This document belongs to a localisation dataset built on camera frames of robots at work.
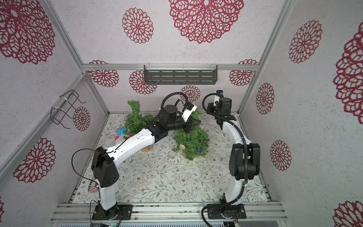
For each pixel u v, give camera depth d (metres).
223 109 0.70
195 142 0.76
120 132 1.00
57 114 0.73
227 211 0.68
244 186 0.54
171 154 0.97
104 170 0.45
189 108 0.64
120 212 0.73
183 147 0.84
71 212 0.75
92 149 1.03
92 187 0.79
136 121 0.76
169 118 0.60
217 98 0.80
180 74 0.92
